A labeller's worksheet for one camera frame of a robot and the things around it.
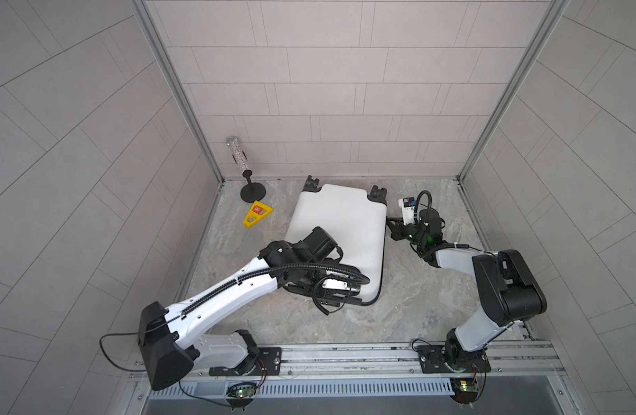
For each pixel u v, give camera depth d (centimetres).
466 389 68
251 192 111
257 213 102
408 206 81
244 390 64
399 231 81
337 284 58
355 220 79
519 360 73
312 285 58
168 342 37
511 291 46
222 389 69
